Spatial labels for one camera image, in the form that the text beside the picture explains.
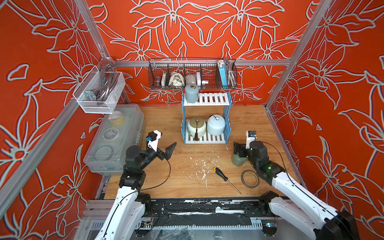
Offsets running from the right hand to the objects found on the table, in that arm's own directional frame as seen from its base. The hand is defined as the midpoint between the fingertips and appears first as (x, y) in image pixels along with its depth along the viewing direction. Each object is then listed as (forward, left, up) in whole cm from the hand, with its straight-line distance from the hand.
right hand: (239, 141), depth 81 cm
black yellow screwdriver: (-11, +12, -13) cm, 21 cm away
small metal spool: (+34, +48, +16) cm, 61 cm away
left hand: (-5, +38, +10) cm, 40 cm away
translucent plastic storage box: (+4, +64, +6) cm, 64 cm away
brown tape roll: (-19, -4, -14) cm, 24 cm away
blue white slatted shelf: (+21, +17, +13) cm, 29 cm away
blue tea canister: (+18, +27, +19) cm, 38 cm away
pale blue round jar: (+15, +11, -4) cm, 19 cm away
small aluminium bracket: (+39, +18, +12) cm, 44 cm away
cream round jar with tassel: (+12, +24, -3) cm, 27 cm away
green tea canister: (-7, -1, -9) cm, 12 cm away
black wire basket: (+43, +16, +16) cm, 49 cm away
